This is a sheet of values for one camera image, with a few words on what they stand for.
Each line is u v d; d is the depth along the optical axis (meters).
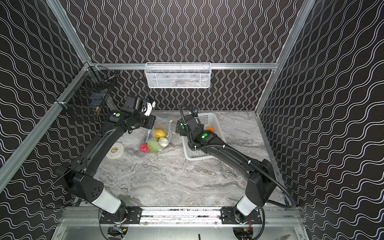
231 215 0.74
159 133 0.95
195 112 0.67
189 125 0.57
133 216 0.76
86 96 0.92
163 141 0.86
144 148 0.95
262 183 0.42
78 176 0.41
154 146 0.92
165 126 0.79
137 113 0.63
